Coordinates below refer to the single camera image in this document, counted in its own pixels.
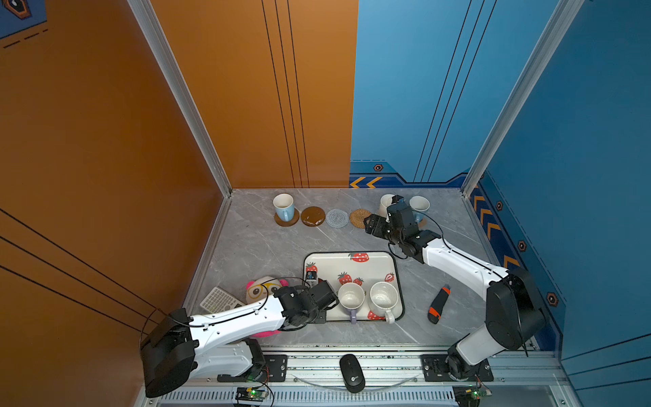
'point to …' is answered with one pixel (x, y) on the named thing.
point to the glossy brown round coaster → (313, 216)
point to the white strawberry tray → (364, 268)
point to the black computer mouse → (353, 373)
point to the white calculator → (219, 300)
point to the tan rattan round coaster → (357, 217)
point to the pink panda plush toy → (261, 289)
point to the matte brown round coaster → (290, 223)
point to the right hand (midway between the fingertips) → (371, 223)
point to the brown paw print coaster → (422, 224)
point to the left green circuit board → (249, 393)
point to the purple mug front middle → (352, 296)
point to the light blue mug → (284, 206)
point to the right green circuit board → (469, 395)
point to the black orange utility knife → (436, 308)
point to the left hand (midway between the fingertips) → (322, 311)
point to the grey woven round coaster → (336, 218)
